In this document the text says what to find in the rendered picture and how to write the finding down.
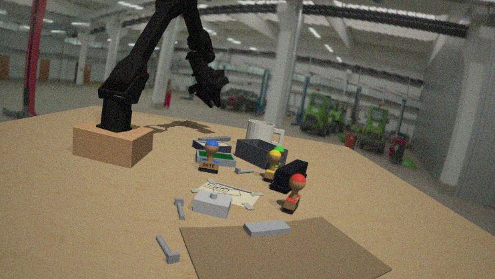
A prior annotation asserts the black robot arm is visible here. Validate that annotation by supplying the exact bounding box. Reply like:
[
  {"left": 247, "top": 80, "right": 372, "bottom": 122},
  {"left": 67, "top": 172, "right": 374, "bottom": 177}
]
[{"left": 96, "top": 0, "right": 215, "bottom": 133}]

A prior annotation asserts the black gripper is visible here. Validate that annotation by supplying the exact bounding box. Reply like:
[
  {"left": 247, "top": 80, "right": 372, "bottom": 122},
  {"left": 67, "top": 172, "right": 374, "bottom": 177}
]
[{"left": 188, "top": 65, "right": 229, "bottom": 108}]

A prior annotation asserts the white square block with round hole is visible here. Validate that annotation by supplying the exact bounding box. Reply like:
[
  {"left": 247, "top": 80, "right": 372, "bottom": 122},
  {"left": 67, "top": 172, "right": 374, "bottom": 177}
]
[{"left": 192, "top": 190, "right": 232, "bottom": 219}]

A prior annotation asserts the cream paper card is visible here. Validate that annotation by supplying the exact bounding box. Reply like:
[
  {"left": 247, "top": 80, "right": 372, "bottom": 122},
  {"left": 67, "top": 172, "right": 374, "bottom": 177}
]
[{"left": 190, "top": 178, "right": 263, "bottom": 210}]

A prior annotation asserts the blue stamp ink pad tin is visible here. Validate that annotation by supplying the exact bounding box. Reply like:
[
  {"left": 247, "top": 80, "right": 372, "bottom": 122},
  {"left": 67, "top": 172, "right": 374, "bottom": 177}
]
[{"left": 192, "top": 140, "right": 231, "bottom": 153}]

